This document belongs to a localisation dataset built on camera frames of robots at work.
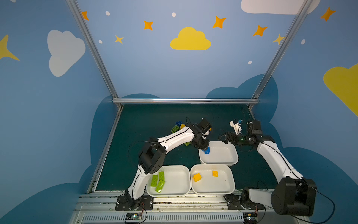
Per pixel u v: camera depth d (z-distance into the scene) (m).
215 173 0.84
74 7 0.69
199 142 0.76
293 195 0.41
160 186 0.80
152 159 0.51
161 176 0.84
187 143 0.63
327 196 0.37
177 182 0.81
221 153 0.92
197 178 0.82
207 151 0.92
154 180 0.82
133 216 0.71
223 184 0.83
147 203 0.74
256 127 0.90
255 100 1.19
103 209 0.75
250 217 0.72
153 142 0.52
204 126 0.71
